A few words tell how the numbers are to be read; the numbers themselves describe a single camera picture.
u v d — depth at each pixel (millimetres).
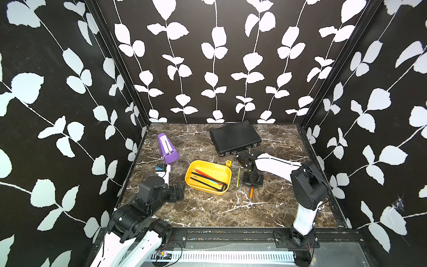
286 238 728
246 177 794
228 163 980
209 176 945
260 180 747
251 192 862
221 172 951
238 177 929
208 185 904
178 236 747
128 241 424
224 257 701
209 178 929
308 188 491
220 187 888
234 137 1331
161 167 582
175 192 582
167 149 946
